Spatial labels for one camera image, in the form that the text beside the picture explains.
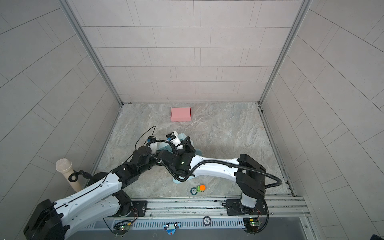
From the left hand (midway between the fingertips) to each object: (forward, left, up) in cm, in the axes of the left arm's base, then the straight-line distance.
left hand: (173, 151), depth 79 cm
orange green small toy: (-16, -15, -8) cm, 23 cm away
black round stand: (-12, +39, -5) cm, 41 cm away
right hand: (+5, -8, +4) cm, 10 cm away
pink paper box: (+32, -1, -8) cm, 34 cm away
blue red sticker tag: (-32, -2, -9) cm, 33 cm away
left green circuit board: (-32, +20, -8) cm, 39 cm away
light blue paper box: (-1, +2, +8) cm, 9 cm away
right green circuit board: (-31, -38, -11) cm, 50 cm away
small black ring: (-17, -11, -11) cm, 23 cm away
